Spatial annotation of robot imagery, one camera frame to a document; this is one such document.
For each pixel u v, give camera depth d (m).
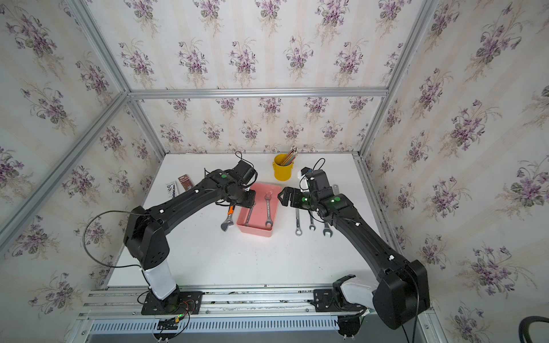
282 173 1.10
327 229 0.91
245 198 0.75
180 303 0.71
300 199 0.69
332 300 0.69
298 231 0.91
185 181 1.07
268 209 0.97
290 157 1.01
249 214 0.95
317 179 0.59
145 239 0.45
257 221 0.93
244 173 0.67
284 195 0.70
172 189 1.04
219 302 0.75
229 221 0.93
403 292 0.39
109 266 0.86
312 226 0.93
